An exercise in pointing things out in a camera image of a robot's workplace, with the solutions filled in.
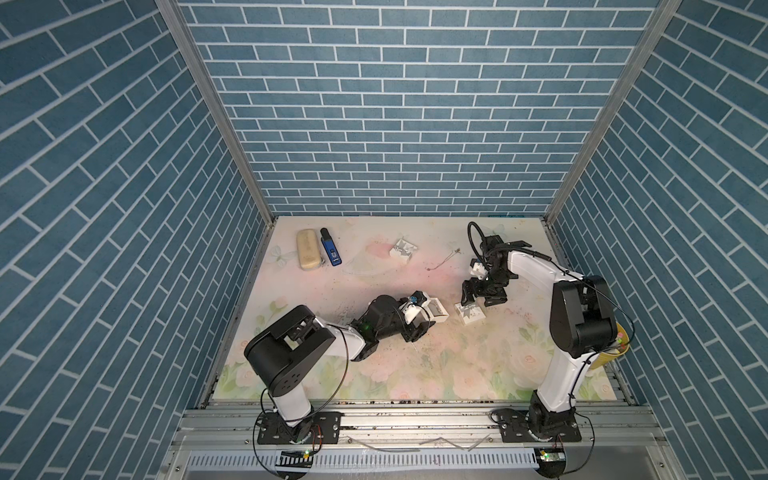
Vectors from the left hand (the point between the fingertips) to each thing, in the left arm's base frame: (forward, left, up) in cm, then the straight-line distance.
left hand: (433, 316), depth 86 cm
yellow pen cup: (-12, -45, +8) cm, 47 cm away
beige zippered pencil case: (+28, +42, -4) cm, 51 cm away
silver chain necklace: (+31, -12, -7) cm, 34 cm away
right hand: (+6, -14, -3) cm, 16 cm away
